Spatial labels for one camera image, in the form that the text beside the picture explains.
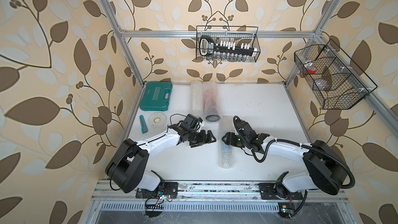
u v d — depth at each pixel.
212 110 0.93
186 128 0.68
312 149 0.47
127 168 0.43
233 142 0.78
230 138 0.77
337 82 0.73
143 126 0.96
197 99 1.01
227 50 0.83
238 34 0.91
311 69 0.81
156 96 1.07
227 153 0.80
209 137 0.75
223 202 0.72
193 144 0.77
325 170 0.43
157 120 1.00
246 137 0.67
